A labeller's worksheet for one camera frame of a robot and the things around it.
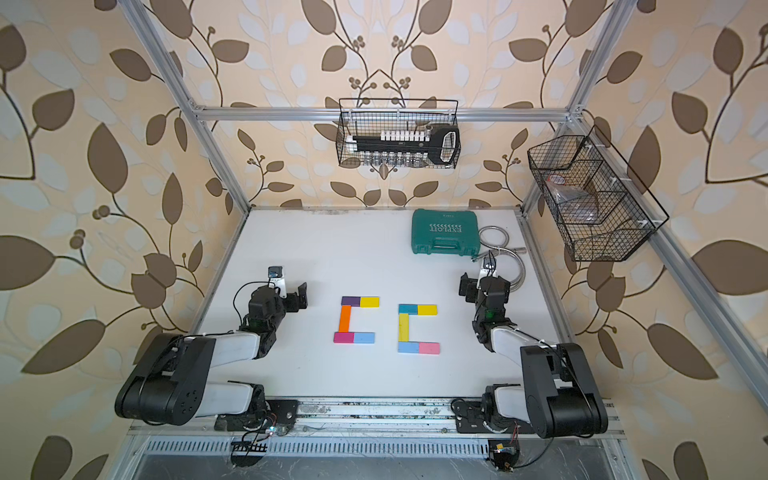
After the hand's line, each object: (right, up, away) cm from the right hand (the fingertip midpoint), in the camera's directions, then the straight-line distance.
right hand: (484, 276), depth 91 cm
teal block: (-22, -10, +1) cm, 25 cm away
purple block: (-43, -9, +3) cm, 44 cm away
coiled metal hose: (+9, +11, +19) cm, 24 cm away
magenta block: (-43, -18, -4) cm, 46 cm away
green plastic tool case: (-9, +14, +17) cm, 24 cm away
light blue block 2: (-24, -20, -5) cm, 31 cm away
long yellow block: (-25, -15, -1) cm, 29 cm away
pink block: (-18, -20, -6) cm, 27 cm away
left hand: (-62, -1, 0) cm, 62 cm away
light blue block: (-37, -18, -3) cm, 41 cm away
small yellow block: (-17, -11, +3) cm, 21 cm away
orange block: (-43, -14, 0) cm, 45 cm away
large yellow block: (-35, -9, +4) cm, 37 cm away
